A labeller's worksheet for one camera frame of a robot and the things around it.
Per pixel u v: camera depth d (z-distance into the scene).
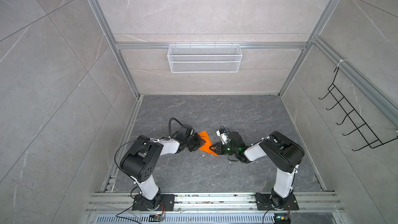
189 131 0.79
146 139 0.52
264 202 0.73
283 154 0.51
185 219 0.70
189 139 0.78
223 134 0.86
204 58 1.01
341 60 0.70
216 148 0.87
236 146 0.76
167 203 0.73
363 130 0.64
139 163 0.47
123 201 0.75
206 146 0.92
